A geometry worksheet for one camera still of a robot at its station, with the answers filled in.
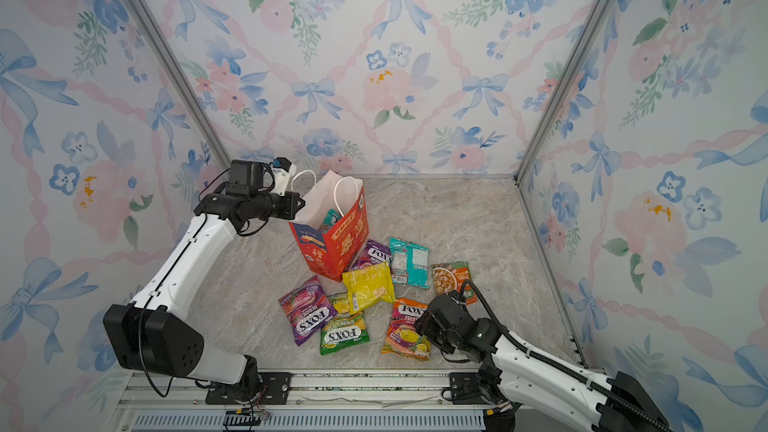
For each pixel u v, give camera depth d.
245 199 0.60
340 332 0.80
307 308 0.84
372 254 0.96
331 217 0.96
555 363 0.49
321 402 0.73
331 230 0.74
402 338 0.80
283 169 0.70
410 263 0.93
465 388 0.73
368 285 0.86
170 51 0.85
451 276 0.93
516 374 0.53
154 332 0.41
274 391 0.73
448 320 0.63
